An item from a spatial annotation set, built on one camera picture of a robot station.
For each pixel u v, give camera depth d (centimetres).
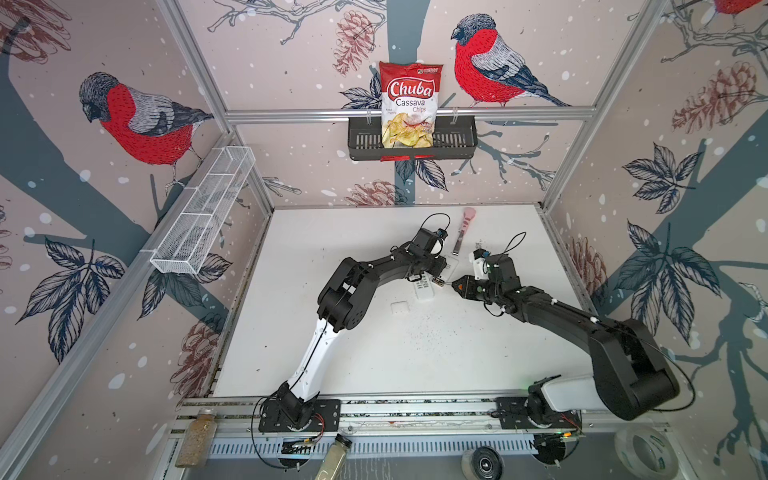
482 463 59
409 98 83
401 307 92
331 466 64
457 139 95
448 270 100
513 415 73
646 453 70
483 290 77
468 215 118
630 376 42
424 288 96
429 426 73
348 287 63
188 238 73
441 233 92
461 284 86
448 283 97
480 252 83
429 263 89
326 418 73
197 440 67
